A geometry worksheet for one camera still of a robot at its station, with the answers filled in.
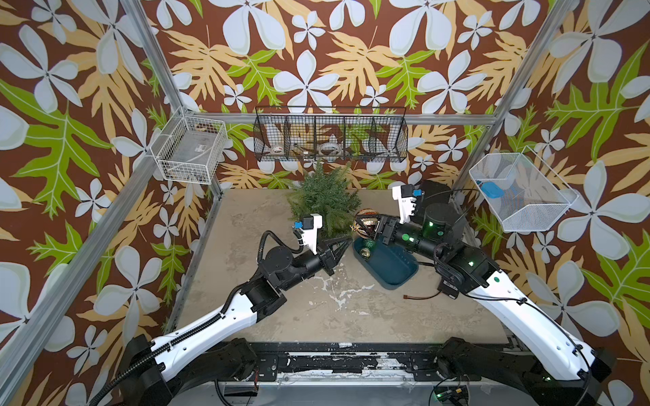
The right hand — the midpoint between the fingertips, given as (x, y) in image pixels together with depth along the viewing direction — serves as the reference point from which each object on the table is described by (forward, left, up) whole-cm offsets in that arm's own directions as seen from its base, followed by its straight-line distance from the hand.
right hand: (361, 219), depth 62 cm
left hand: (-4, +2, -2) cm, 5 cm away
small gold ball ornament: (+11, -7, -34) cm, 36 cm away
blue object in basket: (+22, -49, -12) cm, 55 cm away
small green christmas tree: (+14, +8, -4) cm, 17 cm away
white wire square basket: (+35, +57, -4) cm, 67 cm away
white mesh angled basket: (+16, -56, -8) cm, 59 cm away
